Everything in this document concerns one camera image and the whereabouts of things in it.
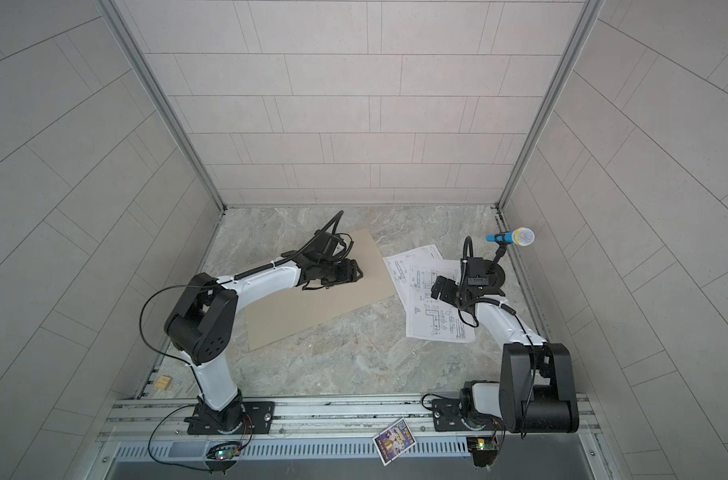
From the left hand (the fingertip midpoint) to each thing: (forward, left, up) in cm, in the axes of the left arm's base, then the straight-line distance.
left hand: (365, 271), depth 90 cm
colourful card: (-42, -8, -4) cm, 43 cm away
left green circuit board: (-44, +29, -3) cm, 53 cm away
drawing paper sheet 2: (-11, -20, -8) cm, 24 cm away
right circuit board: (-43, -29, -7) cm, 52 cm away
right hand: (-4, -24, -4) cm, 25 cm away
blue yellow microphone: (+1, -42, +17) cm, 45 cm away
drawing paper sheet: (+6, -11, -7) cm, 15 cm away
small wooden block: (-30, +51, -5) cm, 59 cm away
